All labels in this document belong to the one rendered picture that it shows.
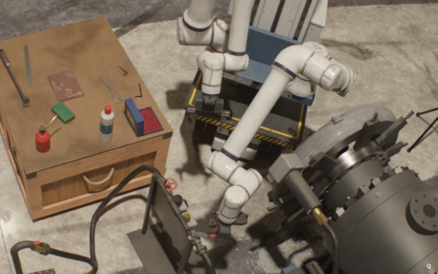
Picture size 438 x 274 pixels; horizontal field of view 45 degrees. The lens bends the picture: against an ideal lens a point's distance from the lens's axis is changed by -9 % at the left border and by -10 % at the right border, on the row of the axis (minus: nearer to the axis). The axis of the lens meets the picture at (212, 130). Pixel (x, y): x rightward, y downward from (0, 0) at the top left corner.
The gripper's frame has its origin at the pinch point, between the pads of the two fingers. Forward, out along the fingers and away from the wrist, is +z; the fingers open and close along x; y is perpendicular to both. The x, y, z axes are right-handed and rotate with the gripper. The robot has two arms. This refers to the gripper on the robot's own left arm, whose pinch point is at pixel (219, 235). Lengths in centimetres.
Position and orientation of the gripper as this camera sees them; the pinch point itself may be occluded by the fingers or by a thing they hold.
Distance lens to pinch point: 259.7
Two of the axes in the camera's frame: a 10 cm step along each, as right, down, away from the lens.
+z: -1.9, 6.4, 7.4
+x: 0.1, 7.6, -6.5
